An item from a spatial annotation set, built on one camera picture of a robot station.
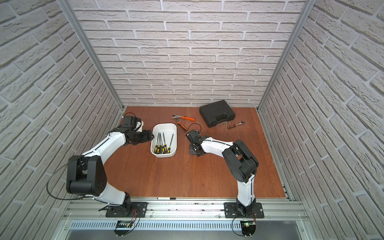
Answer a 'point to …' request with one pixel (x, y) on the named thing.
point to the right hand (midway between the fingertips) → (197, 149)
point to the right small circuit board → (248, 227)
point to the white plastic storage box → (168, 129)
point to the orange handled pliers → (175, 116)
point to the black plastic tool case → (216, 113)
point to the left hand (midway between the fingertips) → (150, 134)
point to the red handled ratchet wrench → (242, 122)
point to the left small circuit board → (122, 224)
